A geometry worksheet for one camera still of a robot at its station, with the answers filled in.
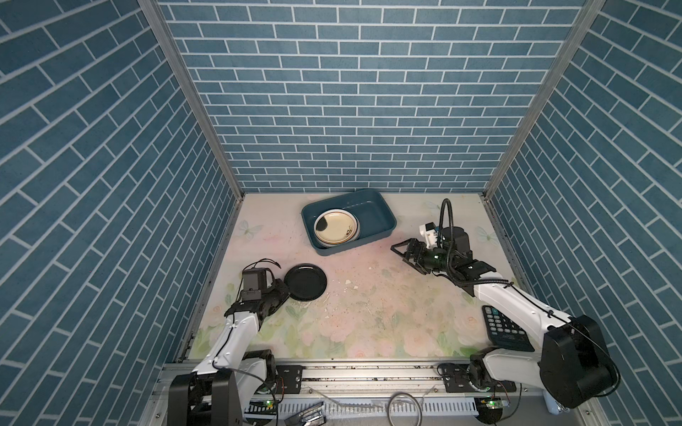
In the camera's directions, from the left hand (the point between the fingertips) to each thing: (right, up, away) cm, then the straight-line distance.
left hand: (290, 286), depth 88 cm
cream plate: (+14, +20, +16) cm, 29 cm away
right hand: (+34, +13, -7) cm, 37 cm away
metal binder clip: (+10, -28, -20) cm, 36 cm away
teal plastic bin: (+29, +28, +28) cm, 49 cm away
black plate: (+4, +1, +3) cm, 5 cm away
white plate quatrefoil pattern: (+19, +14, +11) cm, 26 cm away
